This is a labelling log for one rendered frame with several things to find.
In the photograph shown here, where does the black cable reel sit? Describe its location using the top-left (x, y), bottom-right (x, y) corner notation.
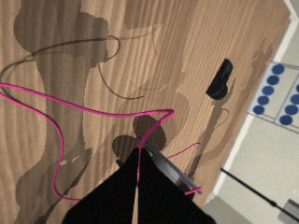
top-left (116, 141), bottom-right (198, 189)

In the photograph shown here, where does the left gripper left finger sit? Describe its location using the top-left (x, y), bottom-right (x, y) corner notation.
top-left (62, 147), bottom-right (139, 224)

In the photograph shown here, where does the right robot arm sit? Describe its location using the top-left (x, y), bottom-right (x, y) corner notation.
top-left (187, 192), bottom-right (217, 224)

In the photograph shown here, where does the thin magenta cable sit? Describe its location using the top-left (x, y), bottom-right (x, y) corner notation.
top-left (0, 83), bottom-right (201, 202)

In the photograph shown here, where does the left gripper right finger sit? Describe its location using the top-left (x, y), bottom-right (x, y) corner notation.
top-left (137, 148), bottom-right (212, 224)

